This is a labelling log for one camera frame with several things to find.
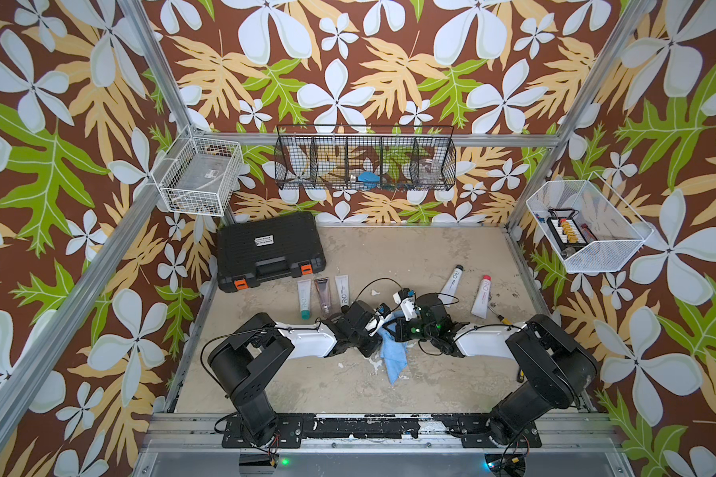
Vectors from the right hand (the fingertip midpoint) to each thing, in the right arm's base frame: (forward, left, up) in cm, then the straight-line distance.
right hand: (382, 325), depth 89 cm
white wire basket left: (+33, +54, +32) cm, 71 cm away
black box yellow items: (+18, -51, +23) cm, 59 cm away
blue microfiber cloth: (-9, -3, +1) cm, 10 cm away
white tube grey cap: (+3, -17, +14) cm, 22 cm away
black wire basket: (+48, +5, +27) cm, 55 cm away
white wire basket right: (+18, -58, +24) cm, 65 cm away
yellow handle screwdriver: (+4, -38, -2) cm, 38 cm away
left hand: (-1, +1, -2) cm, 3 cm away
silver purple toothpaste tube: (+16, +20, -3) cm, 26 cm away
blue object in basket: (+41, +4, +24) cm, 47 cm away
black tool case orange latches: (+28, +40, +4) cm, 49 cm away
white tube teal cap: (+12, +26, -2) cm, 28 cm away
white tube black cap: (+17, +13, -2) cm, 22 cm away
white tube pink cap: (+9, -34, -4) cm, 35 cm away
